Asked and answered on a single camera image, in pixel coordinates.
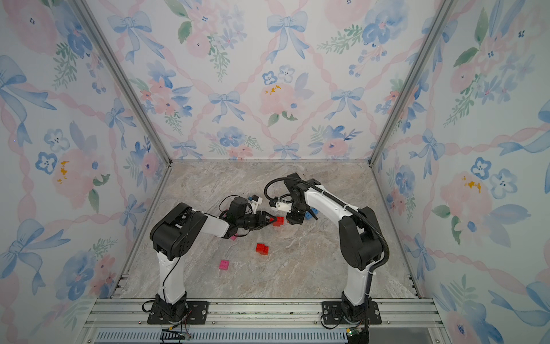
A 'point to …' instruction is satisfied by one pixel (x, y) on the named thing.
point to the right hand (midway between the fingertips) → (296, 214)
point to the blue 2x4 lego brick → (308, 215)
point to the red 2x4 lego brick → (280, 221)
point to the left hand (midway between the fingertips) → (276, 220)
